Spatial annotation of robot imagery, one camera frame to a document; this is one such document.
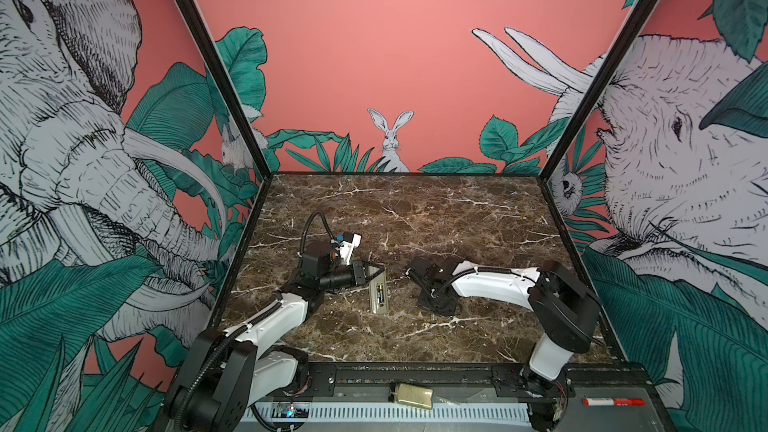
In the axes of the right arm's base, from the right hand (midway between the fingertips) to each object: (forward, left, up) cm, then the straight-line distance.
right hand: (422, 307), depth 86 cm
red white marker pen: (-23, -45, 0) cm, 50 cm away
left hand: (+6, +12, +14) cm, 19 cm away
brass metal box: (-22, +3, +4) cm, 23 cm away
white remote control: (0, +12, +11) cm, 16 cm away
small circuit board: (-25, +33, 0) cm, 41 cm away
